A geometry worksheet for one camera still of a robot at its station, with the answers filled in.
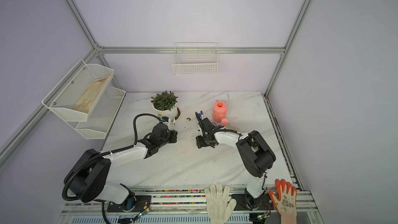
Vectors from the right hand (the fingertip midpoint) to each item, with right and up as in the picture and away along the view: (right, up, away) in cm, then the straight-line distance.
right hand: (200, 142), depth 93 cm
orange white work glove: (+42, -23, -20) cm, 52 cm away
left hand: (-14, +6, -3) cm, 16 cm away
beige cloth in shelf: (-57, +26, -16) cm, 64 cm away
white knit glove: (+10, -27, -20) cm, 35 cm away
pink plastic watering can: (+13, +19, +7) cm, 23 cm away
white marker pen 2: (+1, +16, +16) cm, 23 cm away
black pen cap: (-8, +14, +14) cm, 21 cm away
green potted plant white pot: (-21, +23, -1) cm, 32 cm away
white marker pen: (0, +16, +18) cm, 24 cm away
